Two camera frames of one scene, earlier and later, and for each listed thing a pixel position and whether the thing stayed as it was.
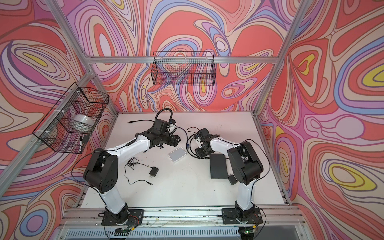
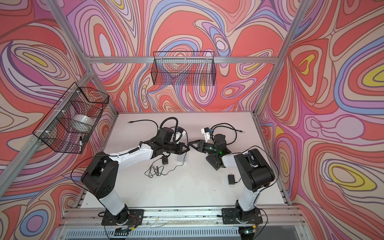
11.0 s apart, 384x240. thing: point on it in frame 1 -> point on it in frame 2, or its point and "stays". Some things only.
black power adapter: [133, 161] -> [165, 161]
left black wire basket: [69, 124] stays
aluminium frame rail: [182, 59] stays
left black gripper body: [171, 140] -> [173, 148]
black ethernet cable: [190, 148] -> [228, 126]
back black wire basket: [183, 68] stays
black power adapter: [232, 179] stays
